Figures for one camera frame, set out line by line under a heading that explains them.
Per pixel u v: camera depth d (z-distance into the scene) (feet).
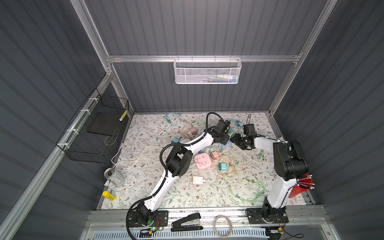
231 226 2.32
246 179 2.84
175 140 3.35
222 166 2.94
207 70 4.04
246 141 2.52
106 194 2.41
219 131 2.65
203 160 3.00
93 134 2.40
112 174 2.46
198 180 2.79
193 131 3.52
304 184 2.37
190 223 2.32
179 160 2.03
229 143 3.23
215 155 3.08
